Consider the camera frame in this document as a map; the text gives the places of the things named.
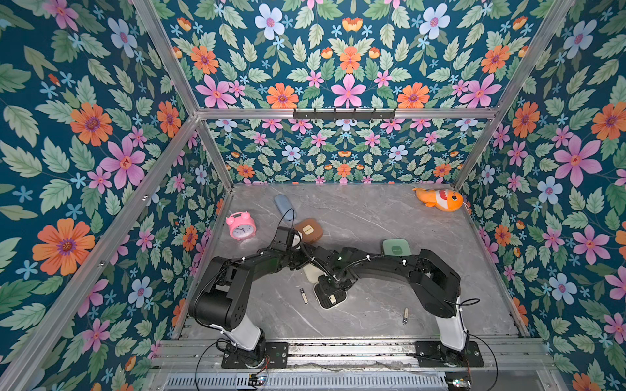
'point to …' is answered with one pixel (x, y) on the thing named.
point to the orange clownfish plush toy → (446, 199)
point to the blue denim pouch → (285, 207)
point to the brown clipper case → (311, 230)
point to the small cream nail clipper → (304, 296)
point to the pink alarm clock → (242, 226)
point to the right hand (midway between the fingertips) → (330, 284)
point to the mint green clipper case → (396, 248)
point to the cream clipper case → (327, 295)
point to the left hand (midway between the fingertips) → (319, 254)
